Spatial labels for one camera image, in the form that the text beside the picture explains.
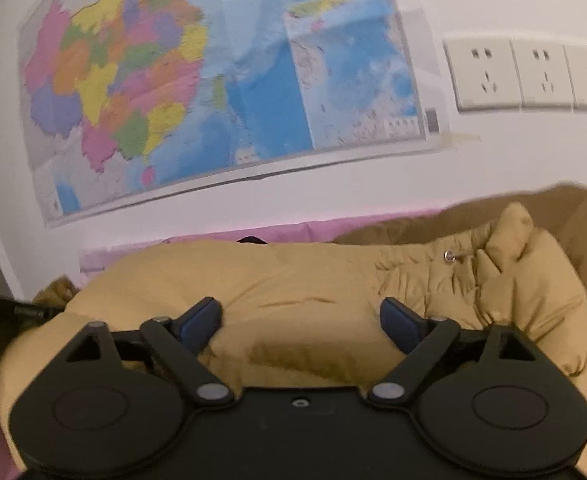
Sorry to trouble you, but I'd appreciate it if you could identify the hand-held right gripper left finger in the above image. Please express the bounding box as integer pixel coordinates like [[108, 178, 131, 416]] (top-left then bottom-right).
[[66, 296, 235, 407]]

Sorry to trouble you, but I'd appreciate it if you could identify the pink bed sheet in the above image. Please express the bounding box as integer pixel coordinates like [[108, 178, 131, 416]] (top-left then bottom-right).
[[0, 212, 454, 480]]

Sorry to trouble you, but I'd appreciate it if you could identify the tan down jacket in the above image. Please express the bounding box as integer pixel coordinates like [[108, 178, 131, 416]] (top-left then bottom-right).
[[0, 184, 587, 480]]

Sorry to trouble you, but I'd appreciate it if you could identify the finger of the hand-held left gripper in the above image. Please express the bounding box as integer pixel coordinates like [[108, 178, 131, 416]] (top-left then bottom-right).
[[0, 293, 62, 332]]

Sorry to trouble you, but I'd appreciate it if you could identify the colourful wall map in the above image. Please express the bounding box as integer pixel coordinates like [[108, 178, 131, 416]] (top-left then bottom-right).
[[17, 0, 447, 228]]

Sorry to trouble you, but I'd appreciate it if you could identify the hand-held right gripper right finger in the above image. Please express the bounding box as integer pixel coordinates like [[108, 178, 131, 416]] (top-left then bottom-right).
[[367, 297, 539, 407]]

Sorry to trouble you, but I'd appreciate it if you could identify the white wall socket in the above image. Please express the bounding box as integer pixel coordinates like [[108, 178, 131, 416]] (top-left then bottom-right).
[[442, 36, 523, 112], [509, 39, 575, 109]]

